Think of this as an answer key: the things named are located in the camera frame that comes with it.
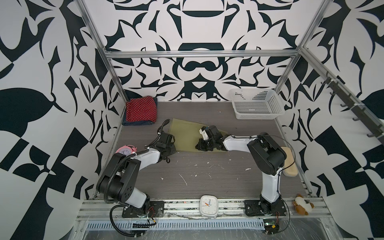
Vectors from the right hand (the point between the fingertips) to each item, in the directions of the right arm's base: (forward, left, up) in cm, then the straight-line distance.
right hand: (196, 145), depth 94 cm
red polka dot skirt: (+27, +37, +5) cm, 46 cm away
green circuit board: (-41, -34, -4) cm, 54 cm away
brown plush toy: (-34, -50, -1) cm, 61 cm away
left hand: (0, +14, +1) cm, 14 cm away
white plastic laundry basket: (+37, -48, -3) cm, 61 cm away
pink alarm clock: (-3, +41, +2) cm, 41 cm away
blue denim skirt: (+18, +49, +2) cm, 52 cm away
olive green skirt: (+7, +6, +2) cm, 9 cm away
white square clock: (-33, -6, +1) cm, 34 cm away
